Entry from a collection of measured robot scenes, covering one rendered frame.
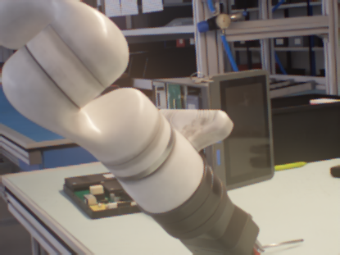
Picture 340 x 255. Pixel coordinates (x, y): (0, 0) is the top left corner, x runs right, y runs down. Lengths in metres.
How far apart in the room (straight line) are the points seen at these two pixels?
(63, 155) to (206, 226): 2.09
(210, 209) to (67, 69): 0.21
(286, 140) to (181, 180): 0.90
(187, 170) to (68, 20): 0.18
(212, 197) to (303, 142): 0.89
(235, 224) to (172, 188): 0.10
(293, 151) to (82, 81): 1.02
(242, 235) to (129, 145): 0.18
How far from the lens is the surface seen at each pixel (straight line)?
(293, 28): 3.06
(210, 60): 2.89
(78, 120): 0.65
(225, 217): 0.77
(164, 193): 0.70
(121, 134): 0.66
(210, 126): 0.73
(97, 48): 0.61
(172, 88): 1.32
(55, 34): 0.62
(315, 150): 1.63
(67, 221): 1.27
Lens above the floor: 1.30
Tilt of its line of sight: 7 degrees down
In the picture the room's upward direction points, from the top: 4 degrees counter-clockwise
